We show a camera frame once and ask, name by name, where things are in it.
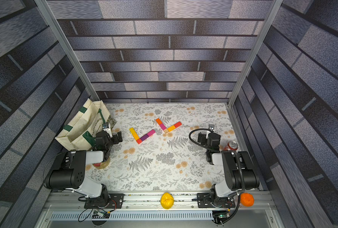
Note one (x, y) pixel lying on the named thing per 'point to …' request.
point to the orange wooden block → (159, 121)
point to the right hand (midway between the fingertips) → (208, 132)
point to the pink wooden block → (163, 127)
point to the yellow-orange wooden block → (171, 128)
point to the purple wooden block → (144, 137)
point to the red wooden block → (177, 124)
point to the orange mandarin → (247, 199)
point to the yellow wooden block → (132, 130)
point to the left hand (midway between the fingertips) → (114, 131)
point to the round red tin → (103, 165)
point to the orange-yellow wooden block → (136, 136)
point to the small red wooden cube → (139, 141)
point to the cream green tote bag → (79, 134)
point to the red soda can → (231, 145)
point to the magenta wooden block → (151, 132)
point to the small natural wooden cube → (166, 130)
